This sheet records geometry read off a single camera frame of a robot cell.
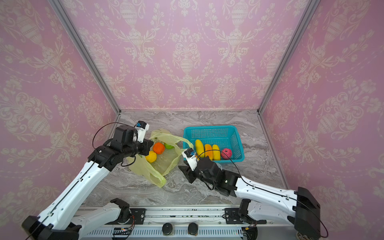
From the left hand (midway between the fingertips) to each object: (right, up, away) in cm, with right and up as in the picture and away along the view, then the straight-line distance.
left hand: (153, 143), depth 73 cm
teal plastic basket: (+43, +1, +29) cm, 52 cm away
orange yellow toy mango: (+29, -5, +21) cm, 36 cm away
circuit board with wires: (-16, -43, 0) cm, 46 cm away
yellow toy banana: (+33, -9, +19) cm, 40 cm away
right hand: (+14, -10, -2) cm, 17 cm away
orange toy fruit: (-2, -5, +19) cm, 20 cm away
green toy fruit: (+4, -5, +22) cm, 23 cm away
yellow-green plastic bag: (+1, -9, +23) cm, 25 cm away
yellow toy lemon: (-5, -10, +15) cm, 19 cm away
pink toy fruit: (+41, -8, +18) cm, 46 cm away
